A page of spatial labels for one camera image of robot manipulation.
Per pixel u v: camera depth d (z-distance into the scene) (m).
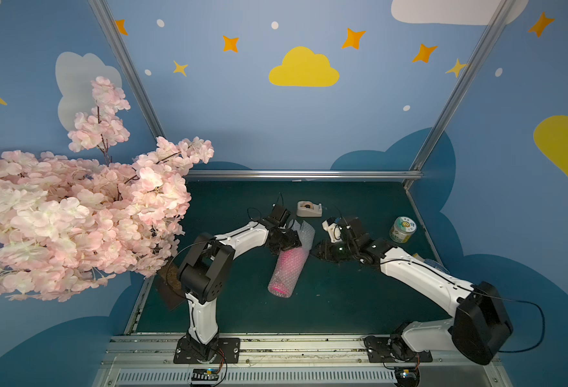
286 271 0.82
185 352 0.73
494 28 0.73
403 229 0.96
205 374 0.72
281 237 0.81
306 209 1.07
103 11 0.69
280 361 0.73
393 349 0.67
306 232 0.97
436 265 0.93
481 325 0.41
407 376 0.73
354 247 0.63
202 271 0.50
